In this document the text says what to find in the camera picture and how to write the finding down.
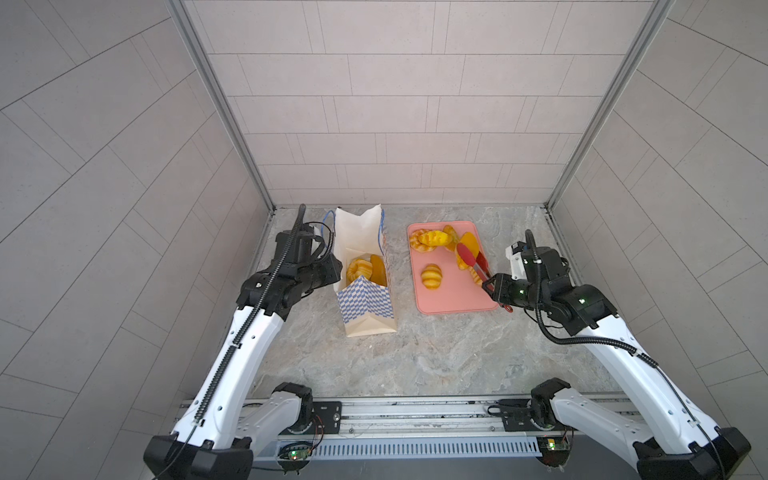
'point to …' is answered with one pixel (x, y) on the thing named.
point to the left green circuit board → (299, 454)
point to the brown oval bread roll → (471, 241)
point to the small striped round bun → (431, 276)
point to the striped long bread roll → (475, 275)
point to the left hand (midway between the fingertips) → (347, 261)
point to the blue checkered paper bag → (363, 275)
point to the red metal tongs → (480, 262)
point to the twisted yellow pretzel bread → (425, 241)
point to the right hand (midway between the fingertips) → (485, 286)
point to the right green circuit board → (554, 444)
